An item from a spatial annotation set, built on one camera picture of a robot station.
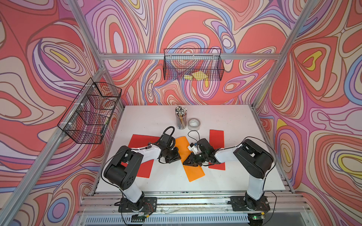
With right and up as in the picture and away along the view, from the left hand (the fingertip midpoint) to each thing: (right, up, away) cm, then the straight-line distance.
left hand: (183, 158), depth 89 cm
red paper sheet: (+25, +12, +13) cm, 31 cm away
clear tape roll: (+8, +22, +18) cm, 29 cm away
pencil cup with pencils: (-1, +30, +3) cm, 30 cm away
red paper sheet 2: (-32, +9, +9) cm, 35 cm away
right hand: (+1, -5, -2) cm, 6 cm away
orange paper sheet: (+6, -7, -6) cm, 11 cm away
